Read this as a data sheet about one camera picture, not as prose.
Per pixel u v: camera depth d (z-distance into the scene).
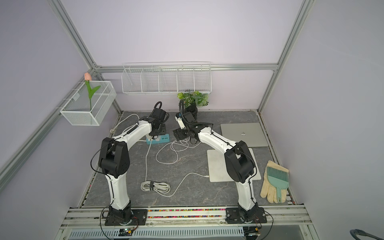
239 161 0.51
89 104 0.81
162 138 1.02
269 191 0.81
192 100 0.93
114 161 0.53
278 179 0.85
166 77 1.00
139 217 0.74
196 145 1.00
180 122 0.82
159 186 0.81
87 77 0.83
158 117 0.78
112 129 1.12
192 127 0.71
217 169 0.89
